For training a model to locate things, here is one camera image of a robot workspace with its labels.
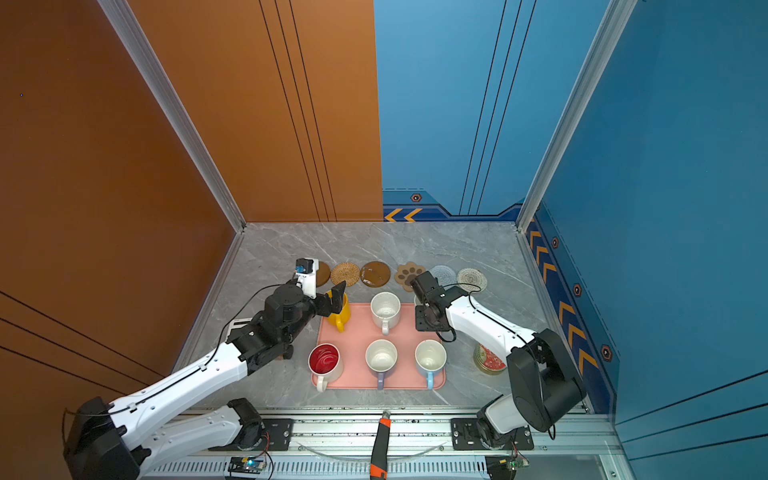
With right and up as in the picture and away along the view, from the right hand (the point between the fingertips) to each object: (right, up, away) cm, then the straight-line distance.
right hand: (424, 322), depth 88 cm
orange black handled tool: (-13, -28, -16) cm, 35 cm away
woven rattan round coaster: (-26, +14, +18) cm, 34 cm away
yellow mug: (-25, +1, -3) cm, 25 cm away
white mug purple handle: (-13, -9, -3) cm, 16 cm away
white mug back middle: (-11, +2, +7) cm, 14 cm away
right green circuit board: (+17, -30, -17) cm, 39 cm away
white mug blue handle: (+1, -9, -3) cm, 10 cm away
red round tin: (+17, -9, -6) cm, 20 cm away
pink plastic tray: (-20, -5, +2) cm, 21 cm away
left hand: (-25, +14, -11) cm, 31 cm away
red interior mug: (-28, -11, -4) cm, 30 cm away
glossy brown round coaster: (-16, +13, +17) cm, 27 cm away
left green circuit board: (-44, -30, -17) cm, 56 cm away
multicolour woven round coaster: (+18, +11, +15) cm, 26 cm away
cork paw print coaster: (-5, +13, +18) cm, 23 cm away
